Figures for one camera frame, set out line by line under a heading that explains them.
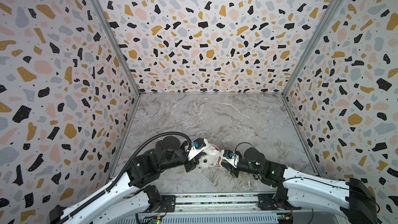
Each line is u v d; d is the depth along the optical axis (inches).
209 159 25.0
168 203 28.9
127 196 17.2
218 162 27.8
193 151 20.5
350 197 17.0
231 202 30.0
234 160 23.7
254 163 22.2
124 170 16.8
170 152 18.2
